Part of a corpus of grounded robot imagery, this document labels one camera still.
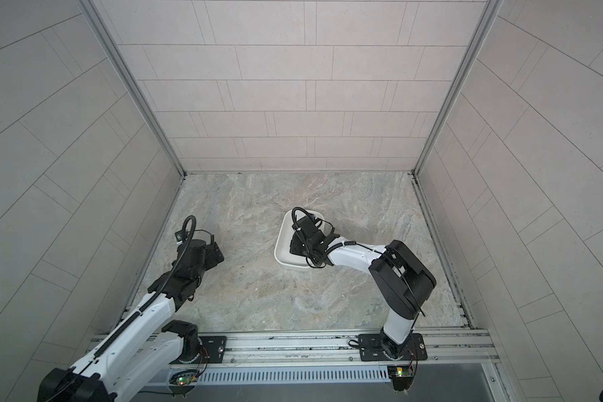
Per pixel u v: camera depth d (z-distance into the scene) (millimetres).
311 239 679
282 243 907
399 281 453
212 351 712
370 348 710
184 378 642
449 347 728
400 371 693
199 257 641
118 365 429
